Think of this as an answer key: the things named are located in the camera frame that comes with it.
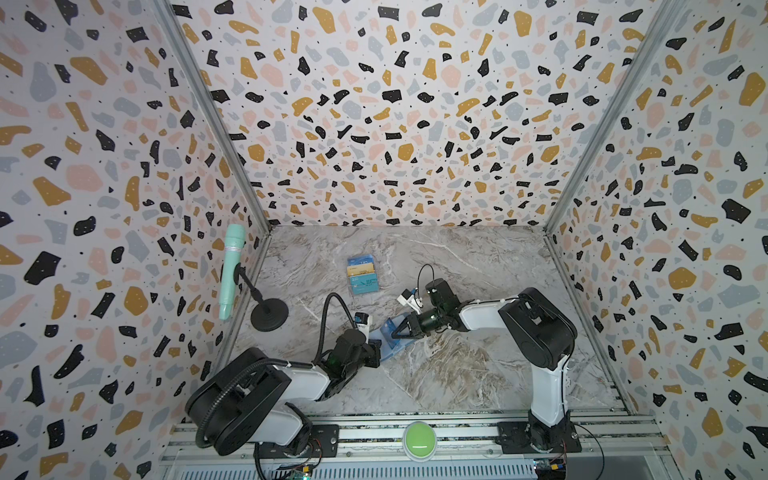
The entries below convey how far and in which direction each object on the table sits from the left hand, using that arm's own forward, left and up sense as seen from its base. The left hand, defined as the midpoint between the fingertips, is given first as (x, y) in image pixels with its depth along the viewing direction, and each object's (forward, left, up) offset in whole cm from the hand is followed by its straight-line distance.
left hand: (388, 339), depth 88 cm
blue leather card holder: (-2, +1, -2) cm, 3 cm away
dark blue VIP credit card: (+3, 0, -1) cm, 4 cm away
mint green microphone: (+13, +37, +29) cm, 49 cm away
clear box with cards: (+23, +9, 0) cm, 25 cm away
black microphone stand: (+9, +37, 0) cm, 38 cm away
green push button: (-25, -8, -3) cm, 27 cm away
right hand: (+1, -2, +3) cm, 4 cm away
